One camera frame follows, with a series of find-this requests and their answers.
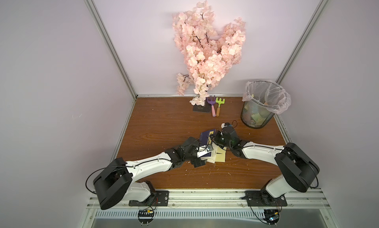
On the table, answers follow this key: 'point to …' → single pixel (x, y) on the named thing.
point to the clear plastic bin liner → (269, 94)
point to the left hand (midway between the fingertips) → (204, 149)
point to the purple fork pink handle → (212, 102)
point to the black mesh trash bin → (255, 116)
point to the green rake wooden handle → (219, 101)
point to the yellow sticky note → (220, 154)
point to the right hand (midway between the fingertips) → (210, 131)
